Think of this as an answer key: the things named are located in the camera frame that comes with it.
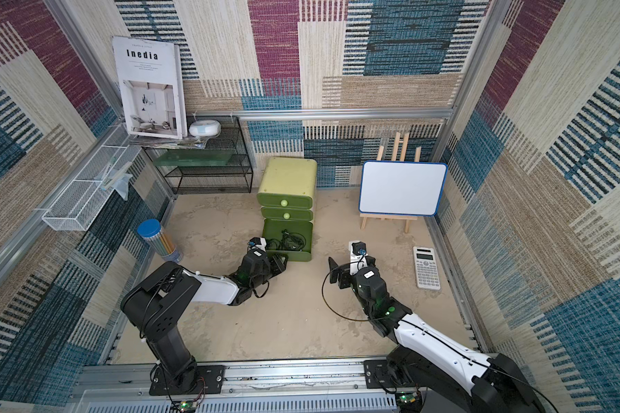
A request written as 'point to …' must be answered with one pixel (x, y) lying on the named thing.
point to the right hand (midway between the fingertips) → (344, 254)
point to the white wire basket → (77, 205)
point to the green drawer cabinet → (289, 175)
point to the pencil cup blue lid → (152, 231)
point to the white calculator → (426, 268)
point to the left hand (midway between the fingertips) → (287, 257)
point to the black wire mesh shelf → (221, 166)
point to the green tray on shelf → (195, 157)
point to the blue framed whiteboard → (412, 188)
